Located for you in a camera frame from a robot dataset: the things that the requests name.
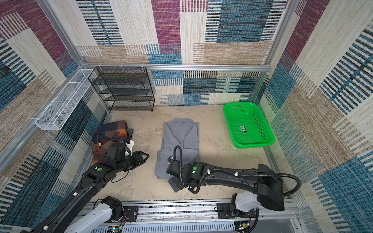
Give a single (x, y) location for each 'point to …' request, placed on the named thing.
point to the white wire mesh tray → (56, 115)
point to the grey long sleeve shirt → (181, 132)
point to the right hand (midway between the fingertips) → (181, 179)
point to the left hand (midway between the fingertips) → (146, 155)
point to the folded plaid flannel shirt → (110, 133)
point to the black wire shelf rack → (124, 88)
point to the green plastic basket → (247, 125)
